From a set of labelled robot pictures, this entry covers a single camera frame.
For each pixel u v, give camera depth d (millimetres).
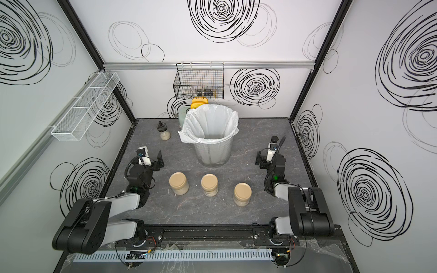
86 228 420
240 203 823
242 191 771
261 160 806
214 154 848
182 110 1047
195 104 982
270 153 793
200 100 1003
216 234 752
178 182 793
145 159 734
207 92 888
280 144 694
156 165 726
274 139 982
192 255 962
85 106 711
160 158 798
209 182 793
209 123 937
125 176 641
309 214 430
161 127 1018
